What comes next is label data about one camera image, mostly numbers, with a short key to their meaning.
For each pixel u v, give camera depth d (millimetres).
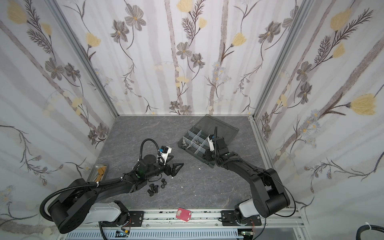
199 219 749
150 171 672
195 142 1018
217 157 690
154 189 837
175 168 736
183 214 748
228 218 732
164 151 719
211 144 816
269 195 436
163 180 860
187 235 702
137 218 734
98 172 900
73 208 420
